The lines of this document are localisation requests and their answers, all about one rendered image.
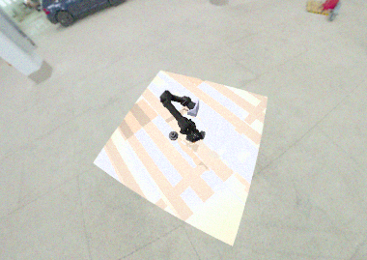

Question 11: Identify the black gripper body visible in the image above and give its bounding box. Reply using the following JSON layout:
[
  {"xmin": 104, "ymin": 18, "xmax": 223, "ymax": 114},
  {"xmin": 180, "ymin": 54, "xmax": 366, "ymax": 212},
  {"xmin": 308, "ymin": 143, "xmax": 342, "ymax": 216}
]
[{"xmin": 180, "ymin": 130, "xmax": 206, "ymax": 140}]

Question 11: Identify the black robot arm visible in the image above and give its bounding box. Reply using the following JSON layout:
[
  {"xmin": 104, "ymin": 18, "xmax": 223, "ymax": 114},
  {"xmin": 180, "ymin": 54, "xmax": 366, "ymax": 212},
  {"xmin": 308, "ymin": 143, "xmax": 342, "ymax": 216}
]
[{"xmin": 159, "ymin": 90, "xmax": 203, "ymax": 143}]

